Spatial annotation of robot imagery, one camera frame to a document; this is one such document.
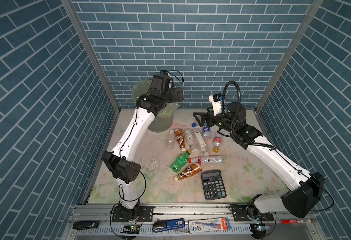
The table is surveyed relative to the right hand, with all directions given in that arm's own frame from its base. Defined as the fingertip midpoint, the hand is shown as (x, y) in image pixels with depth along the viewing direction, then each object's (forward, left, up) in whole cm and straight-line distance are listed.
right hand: (198, 109), depth 71 cm
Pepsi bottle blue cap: (+9, -7, -29) cm, 32 cm away
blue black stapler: (-45, +12, -31) cm, 55 cm away
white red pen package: (-42, -8, -35) cm, 55 cm away
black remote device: (-48, +50, -30) cm, 75 cm away
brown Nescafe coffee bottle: (+6, +11, -30) cm, 33 cm away
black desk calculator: (-24, -11, -34) cm, 43 cm away
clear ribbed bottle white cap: (+4, +17, -34) cm, 38 cm away
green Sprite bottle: (-13, +8, -31) cm, 35 cm away
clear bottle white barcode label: (+2, -3, -31) cm, 31 cm away
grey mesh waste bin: (+15, +25, -32) cm, 44 cm away
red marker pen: (-37, -49, -35) cm, 71 cm away
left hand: (+9, +13, +3) cm, 16 cm away
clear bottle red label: (+3, -14, -32) cm, 36 cm away
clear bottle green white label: (+4, +3, -30) cm, 30 cm away
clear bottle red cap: (-11, -7, -31) cm, 33 cm away
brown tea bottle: (-19, +3, -31) cm, 36 cm away
